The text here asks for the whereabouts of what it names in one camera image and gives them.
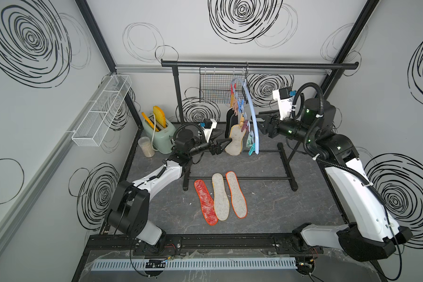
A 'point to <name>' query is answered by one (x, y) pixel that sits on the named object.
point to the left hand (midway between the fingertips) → (227, 136)
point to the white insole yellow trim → (235, 147)
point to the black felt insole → (232, 119)
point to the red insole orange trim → (207, 204)
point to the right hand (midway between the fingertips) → (258, 115)
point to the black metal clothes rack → (187, 153)
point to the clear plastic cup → (146, 146)
